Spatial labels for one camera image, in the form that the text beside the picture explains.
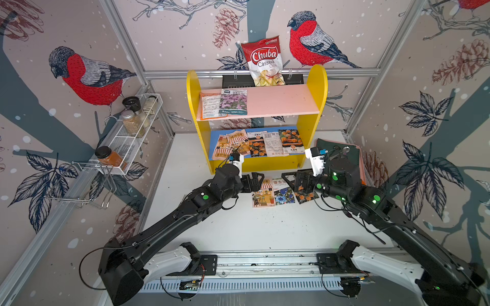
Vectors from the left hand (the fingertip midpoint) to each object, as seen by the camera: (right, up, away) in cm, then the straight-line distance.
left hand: (259, 173), depth 72 cm
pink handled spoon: (+53, +9, +38) cm, 66 cm away
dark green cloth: (+48, +9, +38) cm, 62 cm away
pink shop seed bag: (-18, +9, +21) cm, 29 cm away
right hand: (+10, +1, -7) cm, 12 cm away
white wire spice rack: (-54, +11, +2) cm, 55 cm away
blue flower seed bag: (+14, -14, +20) cm, 28 cm away
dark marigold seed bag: (0, +12, +24) cm, 27 cm away
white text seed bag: (+8, +12, +23) cm, 27 cm away
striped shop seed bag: (+4, -14, +20) cm, 25 cm away
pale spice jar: (-50, +30, +14) cm, 60 cm away
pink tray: (+57, -6, +27) cm, 63 cm away
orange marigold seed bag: (+22, -15, +19) cm, 33 cm away
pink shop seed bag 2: (-9, +15, +25) cm, 31 cm away
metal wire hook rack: (-56, -1, -15) cm, 58 cm away
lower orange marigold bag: (+18, +13, +25) cm, 34 cm away
